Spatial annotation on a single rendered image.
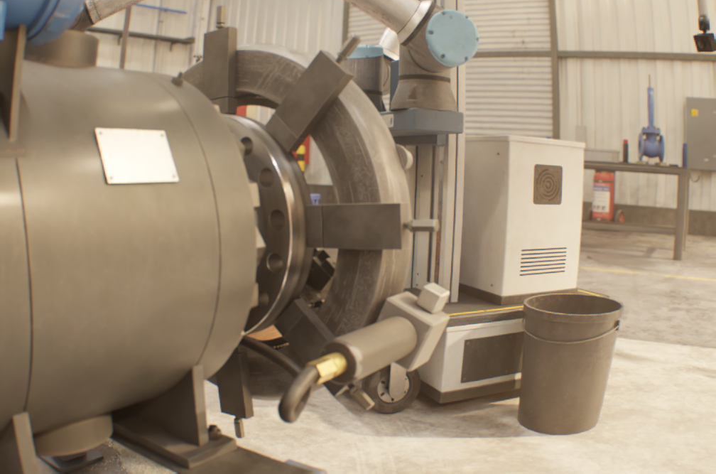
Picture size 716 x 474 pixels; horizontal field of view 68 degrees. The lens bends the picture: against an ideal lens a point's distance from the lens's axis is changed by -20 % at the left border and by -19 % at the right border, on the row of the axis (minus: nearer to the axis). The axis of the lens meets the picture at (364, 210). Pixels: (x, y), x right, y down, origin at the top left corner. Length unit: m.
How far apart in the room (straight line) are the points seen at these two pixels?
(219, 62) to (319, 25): 11.14
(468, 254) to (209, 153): 1.37
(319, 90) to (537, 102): 8.77
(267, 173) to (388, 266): 0.27
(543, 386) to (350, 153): 0.92
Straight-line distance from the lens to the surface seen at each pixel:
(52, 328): 0.73
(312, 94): 1.17
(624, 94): 9.50
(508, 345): 1.96
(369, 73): 2.23
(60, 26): 0.74
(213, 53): 1.35
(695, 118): 9.09
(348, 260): 1.16
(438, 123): 1.77
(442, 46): 1.61
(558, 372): 1.75
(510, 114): 10.01
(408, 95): 1.78
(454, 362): 1.87
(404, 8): 1.64
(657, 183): 9.32
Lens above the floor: 0.73
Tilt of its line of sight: 4 degrees down
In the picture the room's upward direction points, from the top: 2 degrees clockwise
